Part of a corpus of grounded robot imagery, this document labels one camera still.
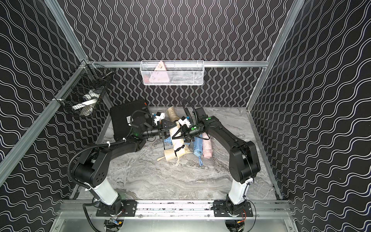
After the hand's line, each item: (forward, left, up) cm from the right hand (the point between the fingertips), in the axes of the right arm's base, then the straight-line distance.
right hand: (175, 139), depth 78 cm
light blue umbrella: (+4, -14, -15) cm, 21 cm away
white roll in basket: (+9, +44, +15) cm, 48 cm away
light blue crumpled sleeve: (-2, +3, +1) cm, 4 cm away
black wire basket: (+30, +60, +8) cm, 67 cm away
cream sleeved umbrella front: (-1, +4, -16) cm, 16 cm away
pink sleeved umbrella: (+2, -19, -16) cm, 25 cm away
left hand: (+4, 0, +5) cm, 7 cm away
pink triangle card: (+37, +11, +16) cm, 42 cm away
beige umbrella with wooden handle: (-4, -2, +3) cm, 6 cm away
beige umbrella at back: (+32, +5, -15) cm, 36 cm away
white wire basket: (+50, -6, +10) cm, 51 cm away
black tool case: (+23, +34, -11) cm, 43 cm away
